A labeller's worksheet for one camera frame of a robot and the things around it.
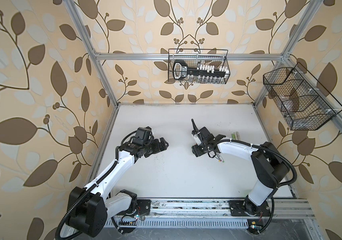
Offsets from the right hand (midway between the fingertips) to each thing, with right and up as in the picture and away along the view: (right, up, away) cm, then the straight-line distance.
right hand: (197, 150), depth 92 cm
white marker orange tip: (+29, +9, +11) cm, 32 cm away
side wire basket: (+50, +27, -19) cm, 60 cm away
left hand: (-21, +5, -11) cm, 24 cm away
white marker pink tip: (+30, +8, +9) cm, 32 cm away
